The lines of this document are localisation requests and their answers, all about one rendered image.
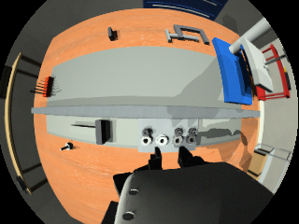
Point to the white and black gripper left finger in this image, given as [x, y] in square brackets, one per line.
[155, 163]

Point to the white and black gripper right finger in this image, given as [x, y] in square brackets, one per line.
[186, 159]

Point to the blue drill press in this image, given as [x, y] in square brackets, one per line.
[234, 73]

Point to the orange drill bit holder with black bits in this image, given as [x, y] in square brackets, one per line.
[47, 87]

